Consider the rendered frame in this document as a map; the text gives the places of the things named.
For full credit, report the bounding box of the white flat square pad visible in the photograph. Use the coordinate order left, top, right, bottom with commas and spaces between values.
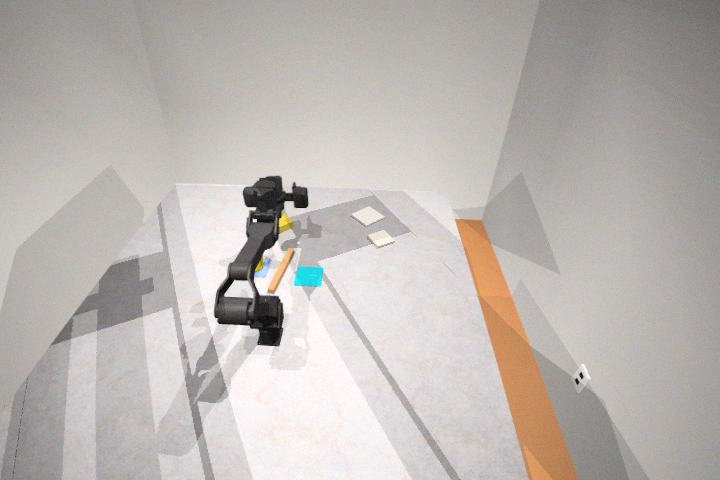
351, 206, 385, 227

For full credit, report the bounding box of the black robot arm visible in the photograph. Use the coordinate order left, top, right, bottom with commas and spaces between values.
213, 176, 286, 346

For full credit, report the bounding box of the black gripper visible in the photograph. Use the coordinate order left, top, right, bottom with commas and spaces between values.
243, 181, 308, 212

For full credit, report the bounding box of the flat white slab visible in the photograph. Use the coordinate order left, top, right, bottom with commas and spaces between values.
368, 230, 395, 248

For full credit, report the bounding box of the brown wooden plank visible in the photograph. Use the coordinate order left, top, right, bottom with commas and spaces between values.
268, 248, 294, 294

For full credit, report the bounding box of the yellow rectangular block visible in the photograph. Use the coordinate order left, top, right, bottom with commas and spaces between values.
279, 214, 293, 233

